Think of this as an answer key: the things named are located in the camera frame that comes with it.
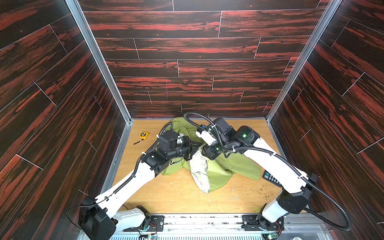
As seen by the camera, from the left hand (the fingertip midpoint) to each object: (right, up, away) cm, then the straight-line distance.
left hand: (204, 143), depth 68 cm
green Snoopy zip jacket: (+7, -20, +21) cm, 30 cm away
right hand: (+1, -3, +3) cm, 4 cm away
